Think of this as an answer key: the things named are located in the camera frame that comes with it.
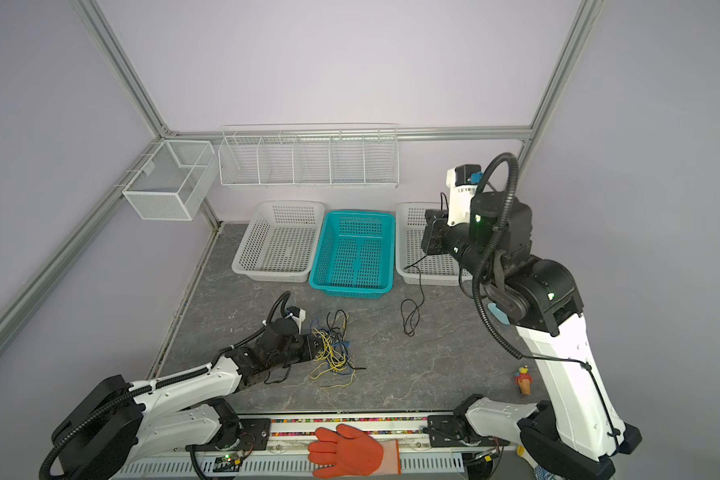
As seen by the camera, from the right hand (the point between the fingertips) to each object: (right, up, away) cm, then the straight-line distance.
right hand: (429, 214), depth 55 cm
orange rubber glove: (-16, -56, +17) cm, 60 cm away
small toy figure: (+31, -42, +25) cm, 58 cm away
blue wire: (-19, -34, +31) cm, 50 cm away
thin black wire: (+2, -26, +41) cm, 49 cm away
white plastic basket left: (-46, -3, +61) cm, 76 cm away
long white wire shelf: (-16, +28, +52) cm, 61 cm away
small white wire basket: (-76, +15, +42) cm, 88 cm away
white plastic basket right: (+13, -14, +50) cm, 54 cm away
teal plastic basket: (-17, -9, +54) cm, 57 cm away
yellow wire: (-21, -38, +29) cm, 52 cm away
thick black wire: (-20, -28, +28) cm, 45 cm away
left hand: (-25, -34, +29) cm, 51 cm away
